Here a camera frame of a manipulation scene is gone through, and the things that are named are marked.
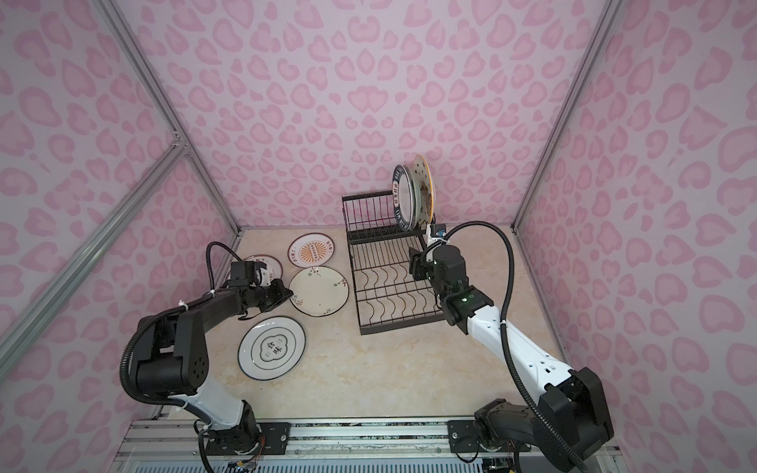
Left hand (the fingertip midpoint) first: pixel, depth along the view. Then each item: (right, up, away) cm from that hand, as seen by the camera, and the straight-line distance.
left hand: (293, 287), depth 95 cm
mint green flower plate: (+39, +26, -12) cm, 49 cm away
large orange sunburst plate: (-11, +7, +11) cm, 17 cm away
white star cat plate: (+42, +29, -8) cm, 52 cm away
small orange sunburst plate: (+1, +12, +18) cm, 22 cm away
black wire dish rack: (+31, -3, +3) cm, 31 cm away
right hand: (+40, +13, -16) cm, 45 cm away
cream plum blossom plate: (+7, -2, +5) cm, 9 cm away
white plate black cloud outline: (-4, -17, -7) cm, 19 cm away
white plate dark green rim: (+36, +29, +2) cm, 46 cm away
